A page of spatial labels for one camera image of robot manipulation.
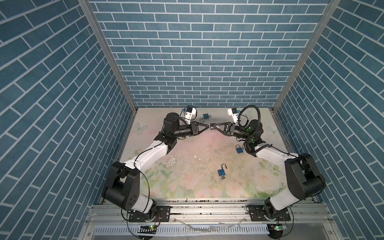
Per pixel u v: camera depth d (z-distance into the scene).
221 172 0.87
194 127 0.68
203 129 0.73
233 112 0.74
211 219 0.74
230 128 0.69
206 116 1.16
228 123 0.71
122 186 0.43
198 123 0.73
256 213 0.74
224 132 0.72
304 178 0.46
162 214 0.74
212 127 0.74
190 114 0.72
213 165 0.91
